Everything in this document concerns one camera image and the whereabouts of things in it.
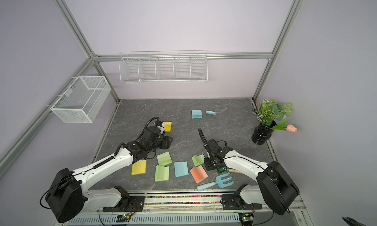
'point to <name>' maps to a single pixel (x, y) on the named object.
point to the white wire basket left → (83, 100)
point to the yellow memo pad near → (139, 167)
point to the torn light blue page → (210, 112)
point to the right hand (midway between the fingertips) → (208, 163)
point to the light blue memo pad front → (181, 168)
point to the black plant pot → (261, 134)
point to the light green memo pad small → (199, 159)
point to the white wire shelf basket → (163, 67)
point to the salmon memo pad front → (199, 173)
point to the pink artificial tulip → (290, 127)
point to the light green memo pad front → (162, 173)
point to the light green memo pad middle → (164, 158)
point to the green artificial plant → (268, 111)
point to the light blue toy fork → (219, 182)
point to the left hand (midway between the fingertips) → (169, 139)
